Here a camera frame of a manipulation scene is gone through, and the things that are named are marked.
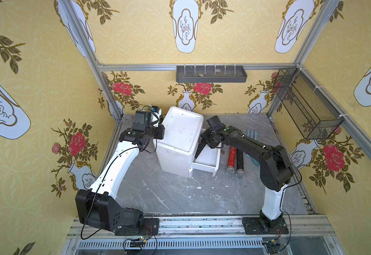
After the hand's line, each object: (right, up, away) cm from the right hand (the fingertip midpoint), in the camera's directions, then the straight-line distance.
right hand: (197, 139), depth 93 cm
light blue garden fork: (+40, +3, +16) cm, 43 cm away
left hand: (-19, +7, -12) cm, 23 cm away
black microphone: (+2, -3, -4) cm, 5 cm away
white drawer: (+5, -10, -7) cm, 13 cm away
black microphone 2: (+24, -18, -5) cm, 30 cm away
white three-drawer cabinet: (-11, -5, -20) cm, 23 cm away
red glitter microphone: (+20, -12, 0) cm, 24 cm away
